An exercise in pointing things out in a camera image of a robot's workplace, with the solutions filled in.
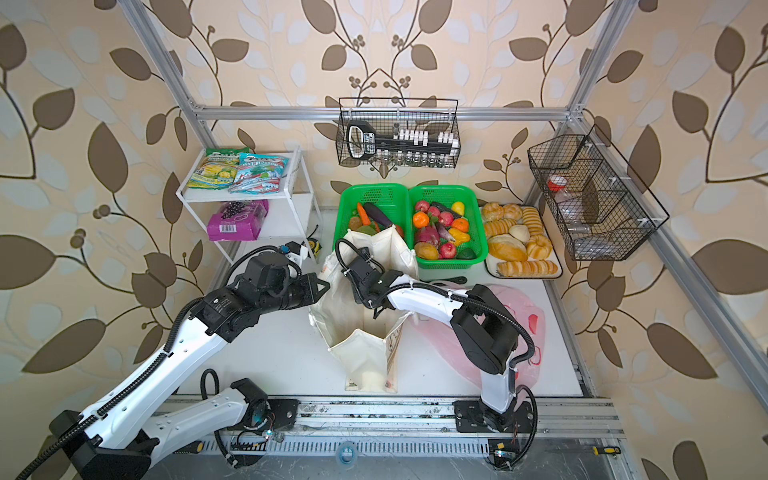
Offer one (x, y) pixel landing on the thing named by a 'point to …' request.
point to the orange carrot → (364, 217)
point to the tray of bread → (519, 242)
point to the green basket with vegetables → (392, 199)
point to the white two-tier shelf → (291, 211)
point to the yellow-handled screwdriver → (613, 450)
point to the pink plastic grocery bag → (440, 338)
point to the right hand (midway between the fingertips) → (367, 287)
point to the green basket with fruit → (447, 225)
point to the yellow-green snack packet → (217, 168)
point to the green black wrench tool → (456, 279)
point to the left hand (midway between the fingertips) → (333, 284)
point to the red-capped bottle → (556, 184)
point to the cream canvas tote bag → (365, 348)
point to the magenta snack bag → (239, 220)
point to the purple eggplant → (377, 214)
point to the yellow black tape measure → (315, 245)
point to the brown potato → (355, 223)
